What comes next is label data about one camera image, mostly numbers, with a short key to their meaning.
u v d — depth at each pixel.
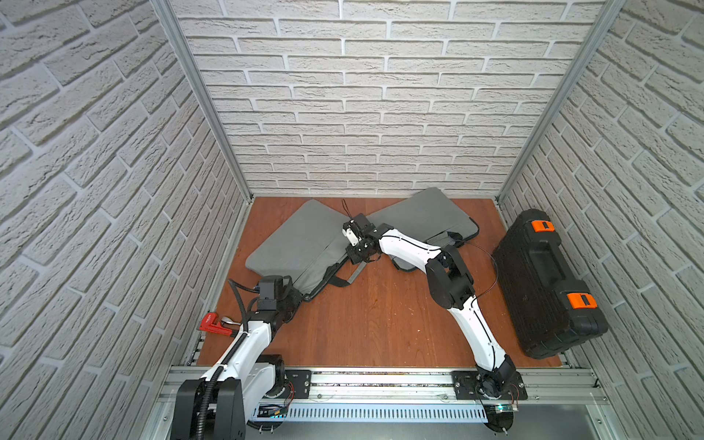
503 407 0.71
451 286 0.60
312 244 0.99
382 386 0.76
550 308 0.67
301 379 0.76
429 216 1.11
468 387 0.73
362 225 0.81
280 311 0.71
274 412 0.70
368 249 0.76
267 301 0.67
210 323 0.83
